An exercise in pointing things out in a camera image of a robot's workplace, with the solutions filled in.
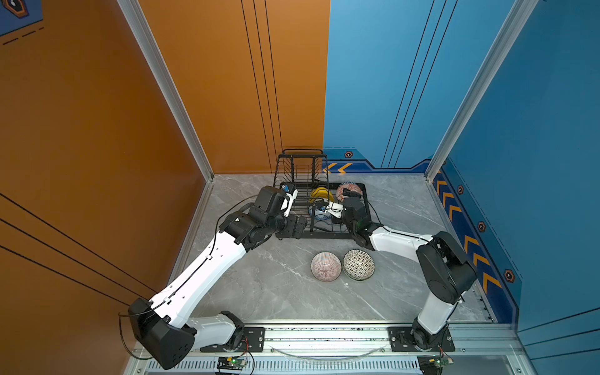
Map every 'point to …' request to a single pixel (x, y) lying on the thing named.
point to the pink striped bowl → (326, 266)
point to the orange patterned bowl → (348, 185)
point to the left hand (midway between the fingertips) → (295, 216)
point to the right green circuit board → (443, 362)
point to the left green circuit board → (231, 362)
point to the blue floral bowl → (321, 217)
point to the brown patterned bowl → (358, 265)
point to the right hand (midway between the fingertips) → (342, 196)
